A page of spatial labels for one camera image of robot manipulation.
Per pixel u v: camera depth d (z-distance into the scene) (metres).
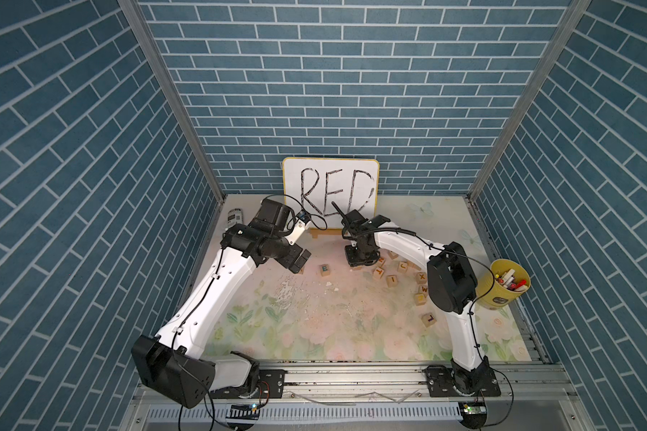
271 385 0.74
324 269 0.95
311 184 0.96
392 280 0.92
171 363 0.37
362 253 0.81
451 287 0.54
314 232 1.08
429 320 0.83
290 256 0.67
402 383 0.76
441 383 0.74
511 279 0.84
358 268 0.92
